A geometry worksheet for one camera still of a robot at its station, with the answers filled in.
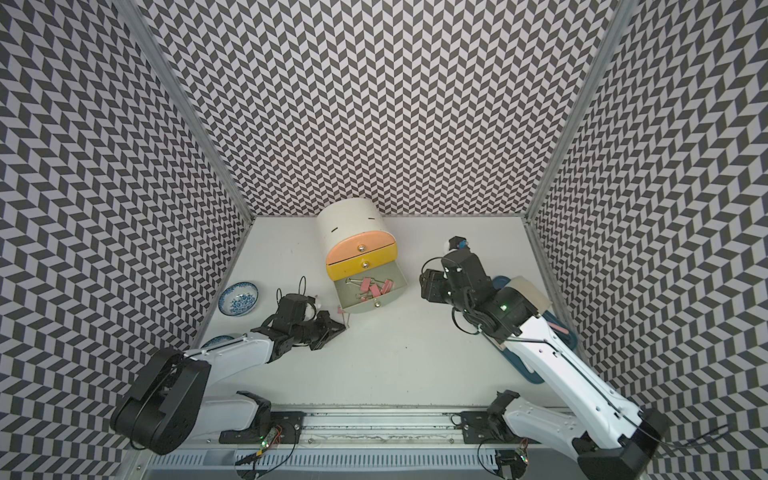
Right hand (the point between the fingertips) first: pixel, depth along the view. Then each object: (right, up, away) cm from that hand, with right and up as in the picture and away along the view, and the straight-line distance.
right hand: (432, 285), depth 71 cm
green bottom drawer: (-25, -5, +22) cm, 34 cm away
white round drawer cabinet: (-26, +18, +17) cm, 36 cm away
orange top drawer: (-20, +10, +11) cm, 25 cm away
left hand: (-24, -15, +15) cm, 32 cm away
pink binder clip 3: (-12, -3, +22) cm, 25 cm away
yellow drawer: (-16, +6, +10) cm, 20 cm away
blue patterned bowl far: (-59, -7, +22) cm, 64 cm away
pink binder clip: (-19, -3, +23) cm, 30 cm away
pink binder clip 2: (-16, -5, +23) cm, 29 cm away
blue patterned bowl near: (-59, -17, +11) cm, 63 cm away
